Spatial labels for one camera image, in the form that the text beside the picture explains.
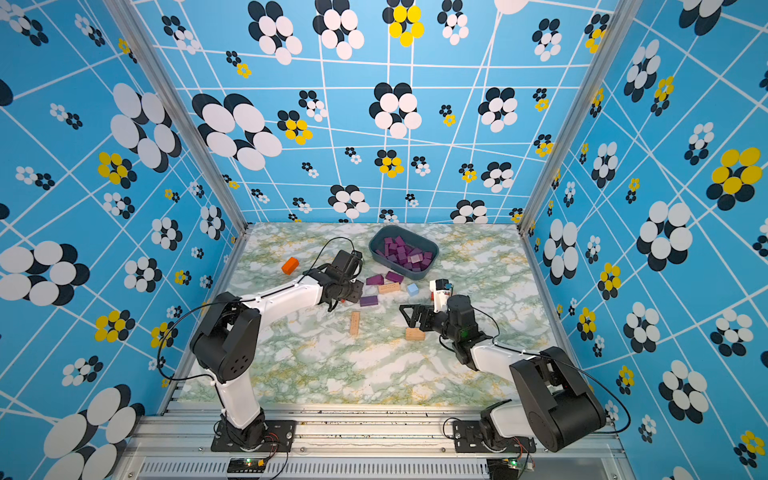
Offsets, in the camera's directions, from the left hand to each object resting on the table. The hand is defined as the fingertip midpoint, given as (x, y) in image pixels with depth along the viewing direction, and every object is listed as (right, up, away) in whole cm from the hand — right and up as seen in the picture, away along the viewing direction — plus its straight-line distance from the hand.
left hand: (358, 284), depth 95 cm
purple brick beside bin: (+12, +1, +10) cm, 15 cm away
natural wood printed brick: (+10, -2, +6) cm, 12 cm away
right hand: (+18, -6, -8) cm, 20 cm away
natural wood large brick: (+18, -14, -6) cm, 24 cm away
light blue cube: (+18, -2, +4) cm, 19 cm away
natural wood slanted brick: (-1, -12, -2) cm, 12 cm away
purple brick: (+14, +14, +17) cm, 26 cm away
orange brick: (-26, +6, +13) cm, 30 cm away
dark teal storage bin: (+15, +10, +13) cm, 22 cm away
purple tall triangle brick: (+5, 0, +10) cm, 11 cm away
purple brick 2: (+3, -5, +1) cm, 6 cm away
